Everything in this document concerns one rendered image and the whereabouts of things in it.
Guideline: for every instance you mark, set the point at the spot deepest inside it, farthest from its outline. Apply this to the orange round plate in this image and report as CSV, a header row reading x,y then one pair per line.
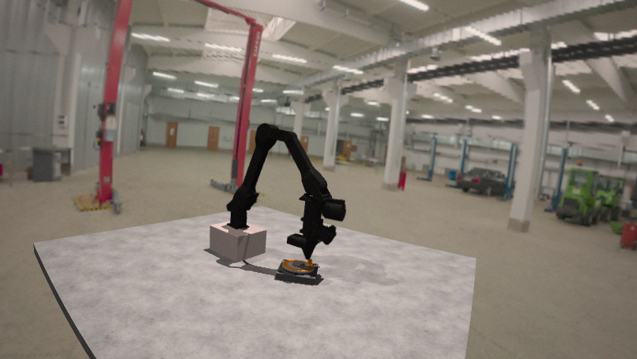
x,y
307,269

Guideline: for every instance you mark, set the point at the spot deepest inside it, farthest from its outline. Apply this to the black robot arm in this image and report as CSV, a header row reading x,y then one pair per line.
x,y
319,203

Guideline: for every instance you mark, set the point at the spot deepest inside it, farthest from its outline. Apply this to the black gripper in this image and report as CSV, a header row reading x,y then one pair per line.
x,y
305,241

